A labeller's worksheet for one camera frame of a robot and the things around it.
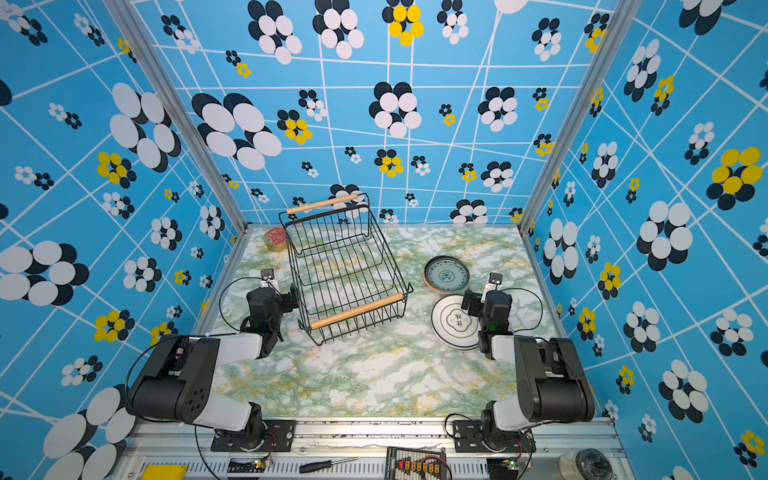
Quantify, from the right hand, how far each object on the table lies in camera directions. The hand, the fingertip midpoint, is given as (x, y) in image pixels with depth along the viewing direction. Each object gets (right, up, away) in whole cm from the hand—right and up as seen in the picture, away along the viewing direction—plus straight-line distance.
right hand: (487, 291), depth 93 cm
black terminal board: (-26, -37, -25) cm, 51 cm away
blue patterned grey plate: (-12, +5, +8) cm, 15 cm away
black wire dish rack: (-47, +2, +8) cm, 48 cm away
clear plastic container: (+11, -31, -32) cm, 47 cm away
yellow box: (-83, -38, -26) cm, 95 cm away
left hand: (-66, +2, -1) cm, 66 cm away
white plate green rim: (-12, -10, -3) cm, 15 cm away
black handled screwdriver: (-47, -38, -23) cm, 65 cm away
